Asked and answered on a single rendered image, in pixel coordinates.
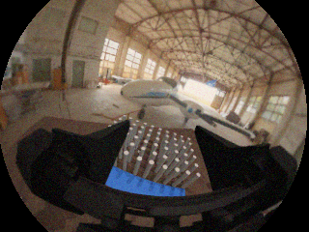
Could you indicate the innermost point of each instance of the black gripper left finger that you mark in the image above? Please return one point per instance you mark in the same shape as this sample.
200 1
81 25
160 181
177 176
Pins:
98 149

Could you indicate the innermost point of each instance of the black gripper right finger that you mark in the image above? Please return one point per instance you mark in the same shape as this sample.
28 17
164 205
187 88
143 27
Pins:
223 159

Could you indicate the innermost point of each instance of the blue tape strip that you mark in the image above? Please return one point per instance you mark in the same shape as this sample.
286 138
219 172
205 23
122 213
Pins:
120 179

